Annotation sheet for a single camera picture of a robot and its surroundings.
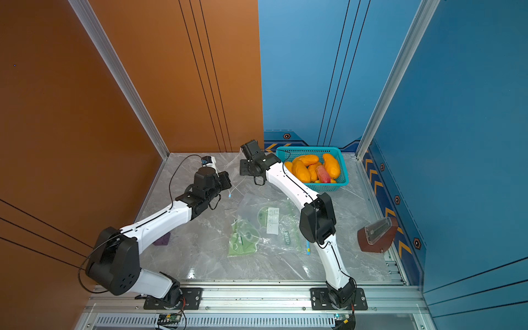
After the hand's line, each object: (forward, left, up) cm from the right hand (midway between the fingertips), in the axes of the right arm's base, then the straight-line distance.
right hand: (247, 167), depth 91 cm
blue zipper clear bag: (-21, -15, -16) cm, 30 cm away
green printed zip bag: (-28, 0, -13) cm, 31 cm away
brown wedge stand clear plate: (-29, -52, -7) cm, 60 cm away
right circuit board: (-54, -36, -19) cm, 68 cm away
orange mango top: (+13, -30, -9) cm, 34 cm away
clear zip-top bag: (+1, +7, -2) cm, 7 cm away
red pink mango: (+3, -36, -9) cm, 37 cm away
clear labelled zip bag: (-16, -10, -17) cm, 25 cm away
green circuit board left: (-54, +24, -19) cm, 62 cm away
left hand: (-4, +7, +3) cm, 8 cm away
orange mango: (+8, -41, -8) cm, 43 cm away
